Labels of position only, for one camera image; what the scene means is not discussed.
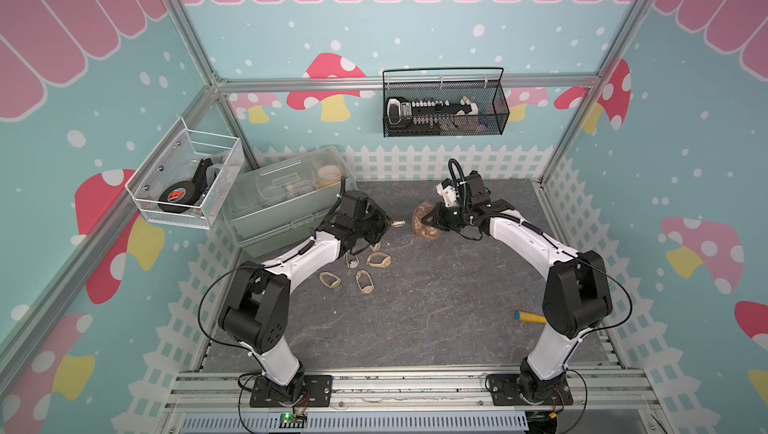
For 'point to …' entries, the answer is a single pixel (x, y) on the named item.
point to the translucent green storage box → (275, 205)
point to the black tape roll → (182, 193)
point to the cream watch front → (353, 264)
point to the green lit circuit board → (289, 420)
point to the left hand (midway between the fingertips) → (397, 220)
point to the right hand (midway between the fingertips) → (422, 219)
